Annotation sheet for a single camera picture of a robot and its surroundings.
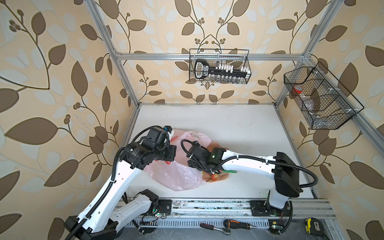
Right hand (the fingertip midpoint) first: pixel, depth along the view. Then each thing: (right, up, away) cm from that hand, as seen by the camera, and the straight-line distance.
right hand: (195, 166), depth 79 cm
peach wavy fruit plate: (+7, -7, +1) cm, 10 cm away
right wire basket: (+65, +33, -6) cm, 73 cm away
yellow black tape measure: (+54, -24, -12) cm, 61 cm away
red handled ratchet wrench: (+14, -26, -12) cm, 32 cm away
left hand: (-9, +10, -10) cm, 17 cm away
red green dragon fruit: (+17, -3, +1) cm, 17 cm away
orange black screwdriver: (+18, -23, -11) cm, 31 cm away
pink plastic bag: (-7, +1, -14) cm, 16 cm away
